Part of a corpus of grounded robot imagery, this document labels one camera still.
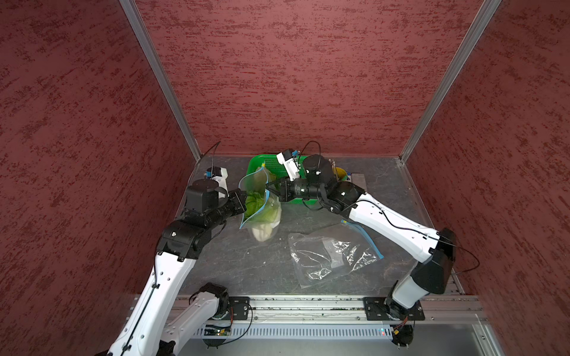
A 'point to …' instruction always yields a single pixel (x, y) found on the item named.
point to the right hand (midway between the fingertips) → (266, 193)
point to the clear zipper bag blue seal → (263, 205)
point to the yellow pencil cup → (341, 172)
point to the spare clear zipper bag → (329, 254)
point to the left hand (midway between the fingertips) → (246, 199)
